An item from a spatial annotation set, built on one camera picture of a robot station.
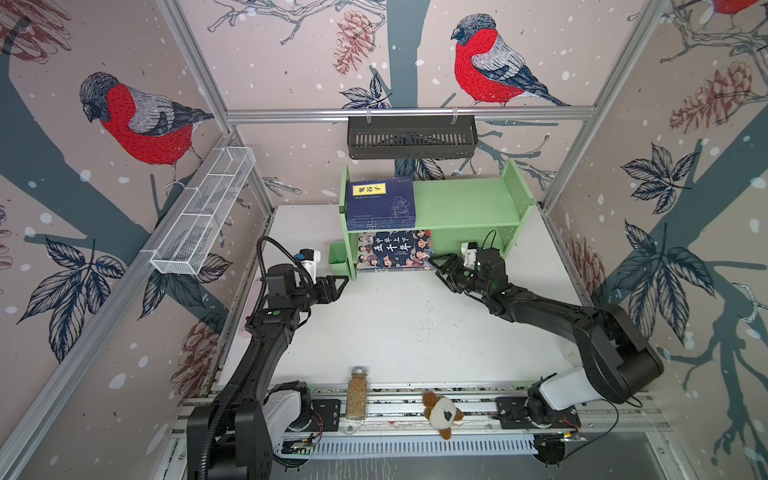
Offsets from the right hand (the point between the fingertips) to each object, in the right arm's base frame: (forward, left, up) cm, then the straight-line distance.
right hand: (429, 268), depth 85 cm
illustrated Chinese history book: (+6, +10, 0) cm, 12 cm away
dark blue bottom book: (+10, +10, +19) cm, 24 cm away
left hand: (-6, +25, +3) cm, 26 cm away
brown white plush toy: (-35, -2, -12) cm, 37 cm away
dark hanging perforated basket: (+48, +5, +14) cm, 50 cm away
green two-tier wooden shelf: (+12, -16, +11) cm, 23 cm away
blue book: (+3, +13, +16) cm, 21 cm away
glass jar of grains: (-32, +18, -10) cm, 38 cm away
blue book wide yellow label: (+3, +14, +14) cm, 20 cm away
